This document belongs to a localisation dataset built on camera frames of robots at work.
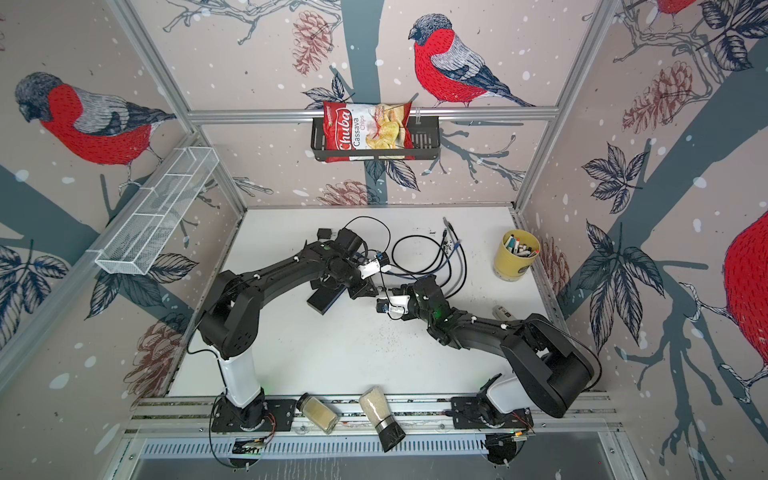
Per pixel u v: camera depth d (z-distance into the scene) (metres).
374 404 0.71
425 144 0.95
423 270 1.01
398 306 0.75
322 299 0.92
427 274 1.01
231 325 0.49
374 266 0.80
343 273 0.75
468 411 0.73
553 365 0.46
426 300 0.66
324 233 1.14
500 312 0.89
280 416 0.73
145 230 0.74
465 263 1.04
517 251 0.92
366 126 0.88
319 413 0.71
